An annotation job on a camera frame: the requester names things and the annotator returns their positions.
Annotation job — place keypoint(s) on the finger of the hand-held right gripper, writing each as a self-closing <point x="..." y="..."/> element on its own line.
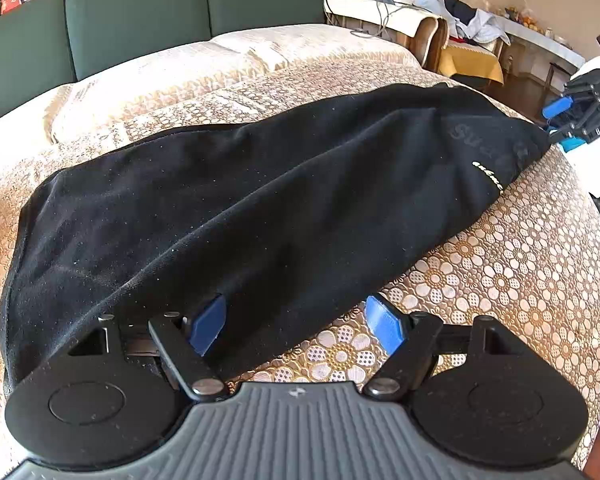
<point x="574" y="142"/>
<point x="557" y="107"/>

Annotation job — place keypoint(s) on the black shirt with pink print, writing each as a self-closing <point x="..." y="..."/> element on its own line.
<point x="230" y="210"/>

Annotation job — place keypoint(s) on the beige patterned armchair cover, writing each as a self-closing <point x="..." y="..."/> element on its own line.
<point x="405" y="17"/>

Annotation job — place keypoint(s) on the green sofa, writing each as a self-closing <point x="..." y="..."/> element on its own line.
<point x="130" y="10"/>

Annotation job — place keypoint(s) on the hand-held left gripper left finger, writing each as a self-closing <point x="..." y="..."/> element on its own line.
<point x="207" y="325"/>

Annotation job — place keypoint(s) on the beige lace sofa cover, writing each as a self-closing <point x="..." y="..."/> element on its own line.
<point x="280" y="45"/>

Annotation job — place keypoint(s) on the yellow seat cloth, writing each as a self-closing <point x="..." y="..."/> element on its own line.
<point x="472" y="62"/>

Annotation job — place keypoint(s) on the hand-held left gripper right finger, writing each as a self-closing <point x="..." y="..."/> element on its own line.
<point x="386" y="322"/>

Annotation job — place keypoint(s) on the black crumpled garment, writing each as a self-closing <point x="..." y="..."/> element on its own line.
<point x="457" y="10"/>

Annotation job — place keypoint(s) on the fruit plate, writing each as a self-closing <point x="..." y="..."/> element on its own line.
<point x="527" y="20"/>

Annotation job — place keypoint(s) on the pile of clothes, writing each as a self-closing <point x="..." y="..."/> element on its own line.
<point x="487" y="27"/>

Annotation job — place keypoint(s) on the white side table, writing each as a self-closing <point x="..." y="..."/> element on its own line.
<point x="545" y="42"/>

